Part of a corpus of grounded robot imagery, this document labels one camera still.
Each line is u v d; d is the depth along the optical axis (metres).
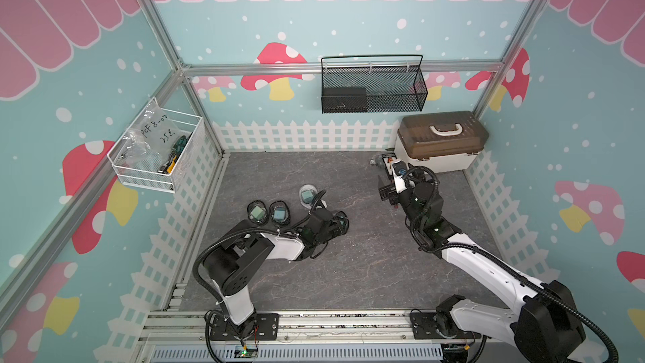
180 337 0.73
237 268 0.47
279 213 0.97
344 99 0.92
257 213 0.97
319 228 0.73
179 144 0.74
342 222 0.90
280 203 0.99
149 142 0.70
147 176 0.64
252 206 0.99
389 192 0.70
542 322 0.40
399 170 0.64
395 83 0.95
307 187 1.05
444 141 0.97
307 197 1.00
